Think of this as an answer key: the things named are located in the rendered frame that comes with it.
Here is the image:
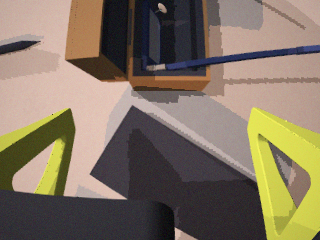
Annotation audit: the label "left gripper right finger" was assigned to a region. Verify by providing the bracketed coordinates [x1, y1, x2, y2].
[247, 107, 320, 240]

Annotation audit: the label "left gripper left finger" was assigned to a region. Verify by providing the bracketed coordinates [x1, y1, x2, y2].
[0, 108, 76, 196]

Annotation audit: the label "dark grey pen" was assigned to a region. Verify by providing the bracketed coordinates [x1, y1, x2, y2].
[0, 41, 40, 55]

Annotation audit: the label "dark blue glasses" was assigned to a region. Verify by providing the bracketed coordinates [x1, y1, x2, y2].
[141, 0, 320, 71]

